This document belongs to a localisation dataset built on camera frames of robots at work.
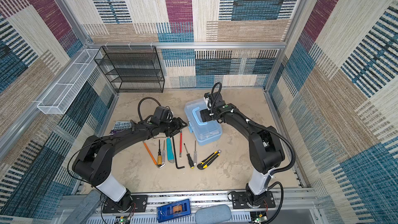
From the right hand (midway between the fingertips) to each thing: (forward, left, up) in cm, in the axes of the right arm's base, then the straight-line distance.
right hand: (208, 115), depth 92 cm
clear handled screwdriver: (-20, +8, -10) cm, 24 cm away
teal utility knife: (-20, +22, -10) cm, 31 cm away
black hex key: (-25, +17, -12) cm, 33 cm away
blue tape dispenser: (-45, +17, -5) cm, 49 cm away
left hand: (-6, +13, 0) cm, 14 cm away
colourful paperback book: (+1, +55, -9) cm, 56 cm away
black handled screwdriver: (-22, +11, -10) cm, 27 cm away
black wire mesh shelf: (+38, +52, +6) cm, 64 cm away
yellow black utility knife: (-23, +1, -10) cm, 25 cm away
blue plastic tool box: (-11, +3, 0) cm, 12 cm away
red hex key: (-12, +17, -10) cm, 23 cm away
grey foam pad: (-47, 0, -7) cm, 48 cm away
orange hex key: (-24, +28, -11) cm, 39 cm away
